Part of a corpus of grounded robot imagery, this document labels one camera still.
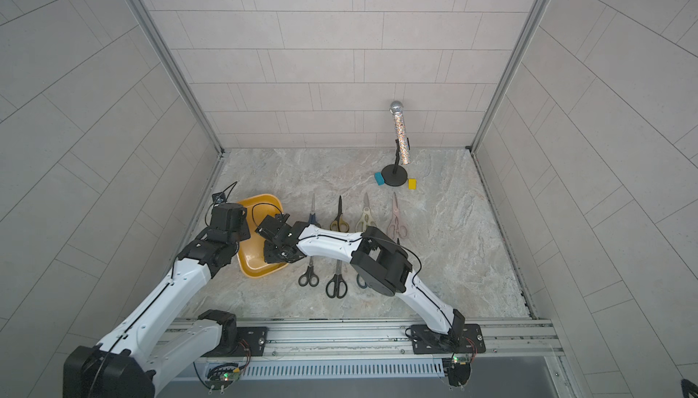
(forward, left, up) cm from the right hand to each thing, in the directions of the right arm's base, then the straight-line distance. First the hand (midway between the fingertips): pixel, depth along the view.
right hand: (271, 257), depth 86 cm
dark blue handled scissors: (-10, -29, -2) cm, 31 cm away
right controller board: (-32, -52, -3) cm, 61 cm away
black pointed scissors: (-10, -21, -1) cm, 23 cm away
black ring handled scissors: (-7, -13, -1) cm, 14 cm away
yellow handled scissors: (+10, -22, 0) cm, 24 cm away
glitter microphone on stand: (+31, -45, +1) cm, 54 cm away
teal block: (+29, -38, 0) cm, 48 cm away
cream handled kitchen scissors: (+13, -31, -1) cm, 34 cm away
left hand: (+8, +8, +11) cm, 16 cm away
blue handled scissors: (+15, -12, 0) cm, 19 cm away
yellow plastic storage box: (-1, +5, +4) cm, 6 cm away
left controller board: (-30, +7, +1) cm, 31 cm away
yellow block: (+27, -50, -1) cm, 57 cm away
